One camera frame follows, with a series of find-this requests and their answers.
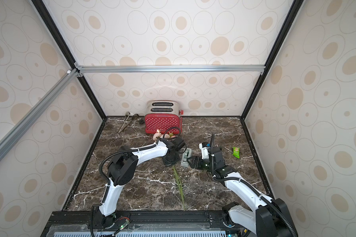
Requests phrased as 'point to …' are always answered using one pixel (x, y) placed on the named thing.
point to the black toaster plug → (141, 122)
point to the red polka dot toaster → (162, 115)
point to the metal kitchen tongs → (135, 117)
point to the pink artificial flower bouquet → (156, 136)
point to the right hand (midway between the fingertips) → (197, 159)
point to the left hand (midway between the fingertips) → (180, 163)
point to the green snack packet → (236, 152)
